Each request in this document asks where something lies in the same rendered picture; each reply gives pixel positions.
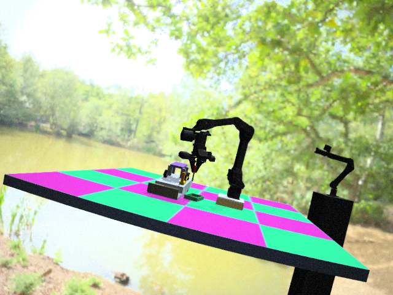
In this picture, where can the green tray rim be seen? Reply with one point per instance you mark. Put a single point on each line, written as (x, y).
(188, 197)

